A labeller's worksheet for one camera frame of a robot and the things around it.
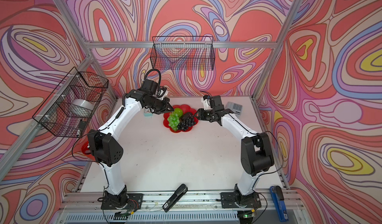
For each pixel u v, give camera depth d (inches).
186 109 42.5
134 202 28.4
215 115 26.4
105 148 19.2
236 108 43.8
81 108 27.7
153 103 27.9
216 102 27.7
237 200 25.8
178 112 39.9
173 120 33.2
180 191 29.1
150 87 26.7
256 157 18.6
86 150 31.0
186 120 38.8
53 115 26.2
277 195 28.3
